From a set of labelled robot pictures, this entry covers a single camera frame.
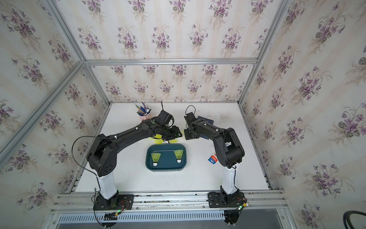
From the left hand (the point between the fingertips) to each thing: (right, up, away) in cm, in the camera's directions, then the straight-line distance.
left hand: (182, 136), depth 86 cm
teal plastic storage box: (-10, -14, +3) cm, 17 cm away
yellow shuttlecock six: (-16, -12, -1) cm, 20 cm away
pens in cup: (-28, +17, +15) cm, 36 cm away
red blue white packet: (+19, -15, +2) cm, 24 cm away
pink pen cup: (-28, +11, +12) cm, 32 cm away
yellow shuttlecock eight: (-2, -10, 0) cm, 11 cm away
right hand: (+6, -1, +11) cm, 13 cm away
